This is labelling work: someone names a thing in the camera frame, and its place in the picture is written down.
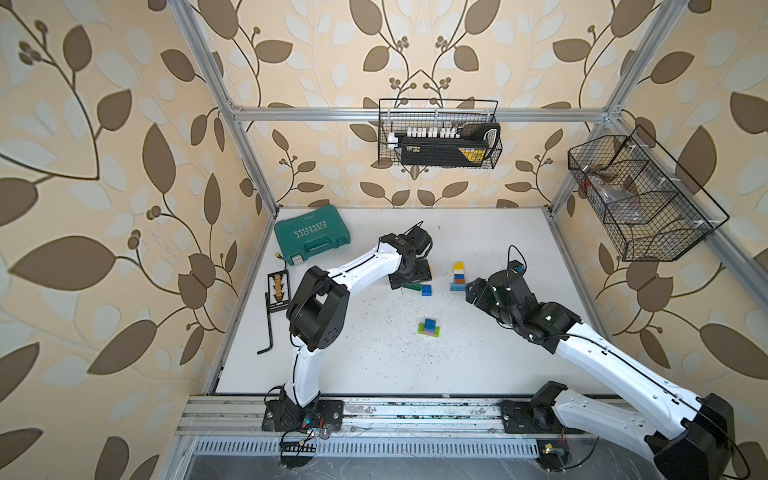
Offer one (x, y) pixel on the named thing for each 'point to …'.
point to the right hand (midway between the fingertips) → (474, 292)
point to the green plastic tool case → (312, 233)
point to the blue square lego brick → (459, 276)
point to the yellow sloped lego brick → (459, 266)
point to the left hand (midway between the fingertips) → (423, 280)
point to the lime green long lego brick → (421, 330)
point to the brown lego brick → (460, 281)
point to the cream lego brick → (459, 272)
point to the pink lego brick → (428, 333)
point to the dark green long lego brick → (413, 286)
